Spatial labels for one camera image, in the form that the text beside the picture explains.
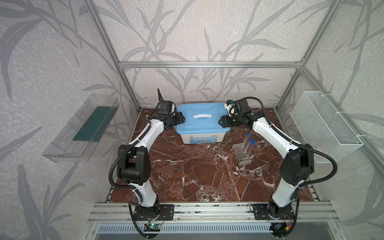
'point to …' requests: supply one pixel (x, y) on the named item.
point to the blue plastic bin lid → (201, 118)
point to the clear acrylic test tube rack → (242, 155)
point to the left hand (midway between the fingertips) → (183, 114)
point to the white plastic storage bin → (202, 138)
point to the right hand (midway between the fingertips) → (223, 117)
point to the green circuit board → (152, 227)
